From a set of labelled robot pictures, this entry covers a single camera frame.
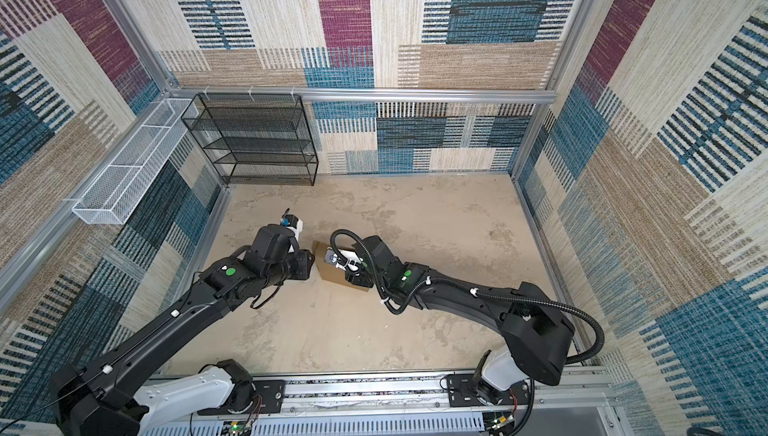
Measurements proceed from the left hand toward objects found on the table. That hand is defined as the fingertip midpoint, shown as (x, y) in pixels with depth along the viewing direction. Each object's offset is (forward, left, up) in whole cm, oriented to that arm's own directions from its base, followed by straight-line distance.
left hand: (311, 253), depth 77 cm
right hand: (+2, -11, -4) cm, 12 cm away
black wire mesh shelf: (+51, +29, -3) cm, 58 cm away
